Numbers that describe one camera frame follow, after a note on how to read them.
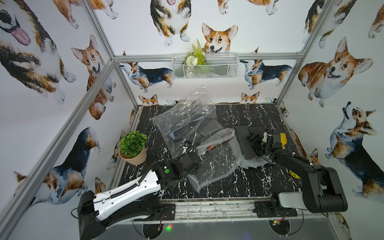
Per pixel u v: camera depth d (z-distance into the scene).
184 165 0.54
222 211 0.75
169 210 0.76
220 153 0.95
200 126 0.90
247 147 0.87
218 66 0.92
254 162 0.85
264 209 0.73
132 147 0.81
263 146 0.78
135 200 0.46
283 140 1.01
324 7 0.75
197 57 0.82
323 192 0.43
